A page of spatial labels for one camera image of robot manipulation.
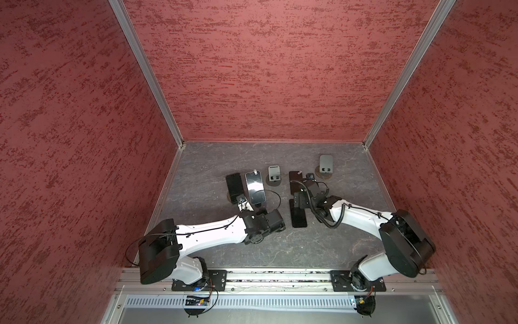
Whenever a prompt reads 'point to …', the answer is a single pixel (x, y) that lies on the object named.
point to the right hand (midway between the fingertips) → (304, 199)
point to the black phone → (235, 185)
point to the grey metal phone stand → (274, 178)
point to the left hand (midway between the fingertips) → (253, 220)
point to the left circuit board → (195, 300)
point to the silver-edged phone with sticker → (255, 185)
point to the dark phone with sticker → (295, 181)
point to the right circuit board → (365, 305)
